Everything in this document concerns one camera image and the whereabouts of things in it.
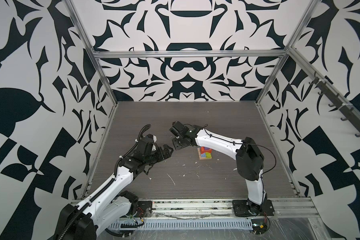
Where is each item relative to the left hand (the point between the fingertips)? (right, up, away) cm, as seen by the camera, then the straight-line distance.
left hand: (168, 149), depth 80 cm
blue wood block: (+20, -5, +9) cm, 23 cm away
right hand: (+4, +3, +7) cm, 9 cm away
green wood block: (+23, -5, +10) cm, 25 cm away
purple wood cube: (+17, +5, -20) cm, 26 cm away
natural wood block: (+18, -7, +11) cm, 23 cm away
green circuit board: (+43, -34, -9) cm, 56 cm away
